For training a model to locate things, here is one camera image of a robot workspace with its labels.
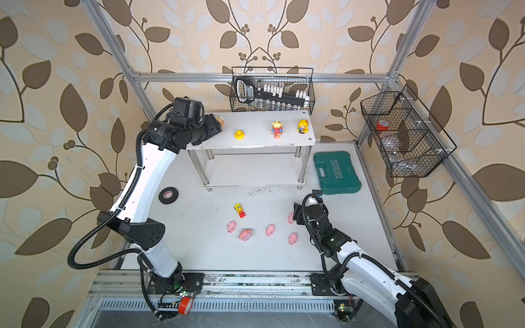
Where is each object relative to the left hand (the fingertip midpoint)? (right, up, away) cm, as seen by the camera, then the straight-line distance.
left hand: (212, 123), depth 72 cm
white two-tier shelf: (+15, -9, +2) cm, 18 cm away
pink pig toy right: (+30, -39, +17) cm, 52 cm away
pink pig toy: (+4, -42, +15) cm, 45 cm away
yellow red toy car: (+7, -36, +20) cm, 42 cm away
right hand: (+34, -32, +13) cm, 48 cm away
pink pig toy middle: (+21, -43, +15) cm, 50 cm away
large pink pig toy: (+10, -43, +11) cm, 46 cm away
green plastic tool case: (+54, -19, +29) cm, 64 cm away
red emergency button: (-8, -62, -5) cm, 62 cm away
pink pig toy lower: (+30, -46, +13) cm, 56 cm away
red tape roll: (+66, +1, +9) cm, 66 cm away
